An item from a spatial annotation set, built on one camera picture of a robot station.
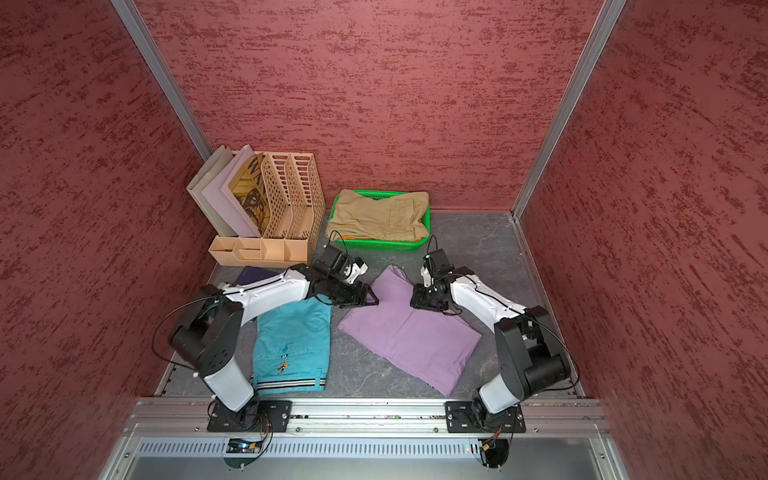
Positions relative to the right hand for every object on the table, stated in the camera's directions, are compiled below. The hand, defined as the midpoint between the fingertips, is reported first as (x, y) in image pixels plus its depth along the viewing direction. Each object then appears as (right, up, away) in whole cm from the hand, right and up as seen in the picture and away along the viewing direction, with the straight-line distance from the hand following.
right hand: (416, 307), depth 89 cm
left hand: (-14, 0, -3) cm, 15 cm away
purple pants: (+4, -10, -5) cm, 12 cm away
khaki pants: (-6, +29, +21) cm, 36 cm away
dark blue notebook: (-57, +9, +12) cm, 59 cm away
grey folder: (-66, +35, -4) cm, 75 cm away
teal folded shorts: (-36, -11, -6) cm, 38 cm away
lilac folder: (-58, +31, +2) cm, 66 cm away
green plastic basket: (-11, +19, +15) cm, 26 cm away
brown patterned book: (-56, +37, +11) cm, 68 cm away
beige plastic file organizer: (-44, +29, +18) cm, 56 cm away
